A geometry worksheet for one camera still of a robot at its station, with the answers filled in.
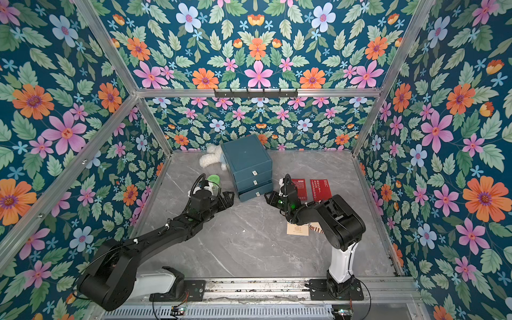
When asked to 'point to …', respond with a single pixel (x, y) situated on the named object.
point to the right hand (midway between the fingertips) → (272, 192)
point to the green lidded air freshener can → (215, 178)
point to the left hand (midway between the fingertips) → (230, 195)
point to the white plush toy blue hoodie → (214, 152)
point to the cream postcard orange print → (294, 229)
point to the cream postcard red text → (316, 226)
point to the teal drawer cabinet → (250, 165)
